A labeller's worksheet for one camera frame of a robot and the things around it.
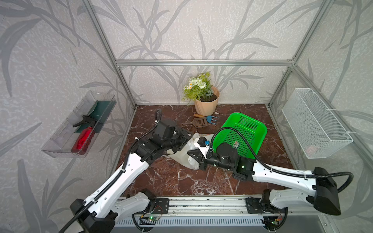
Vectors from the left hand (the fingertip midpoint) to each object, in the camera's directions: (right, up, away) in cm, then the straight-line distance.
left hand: (193, 137), depth 68 cm
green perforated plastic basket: (+43, -1, +34) cm, 54 cm away
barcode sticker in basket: (+28, -9, +30) cm, 43 cm away
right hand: (-2, -6, -3) cm, 7 cm away
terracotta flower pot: (+10, +16, +39) cm, 44 cm away
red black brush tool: (-45, +1, -8) cm, 46 cm away
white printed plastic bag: (-6, -12, +11) cm, 17 cm away
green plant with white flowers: (+3, +28, +23) cm, 37 cm away
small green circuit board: (-21, -40, +3) cm, 45 cm away
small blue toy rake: (+11, +8, +44) cm, 46 cm away
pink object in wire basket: (+58, -7, +3) cm, 59 cm away
